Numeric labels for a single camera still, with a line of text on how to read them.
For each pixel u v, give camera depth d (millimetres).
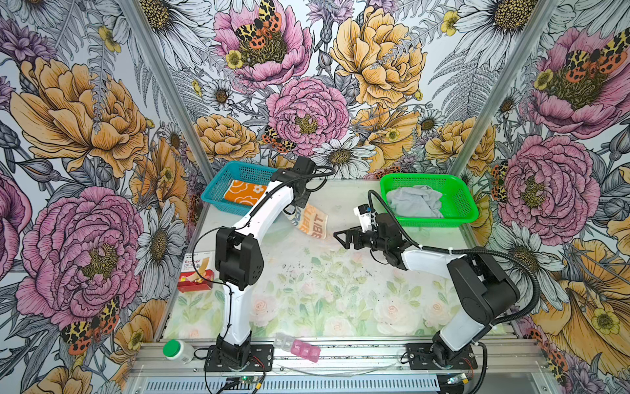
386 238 728
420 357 739
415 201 1078
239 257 521
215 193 1112
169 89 876
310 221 1017
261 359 733
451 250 540
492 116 965
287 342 761
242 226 534
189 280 865
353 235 812
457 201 1114
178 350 683
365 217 825
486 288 472
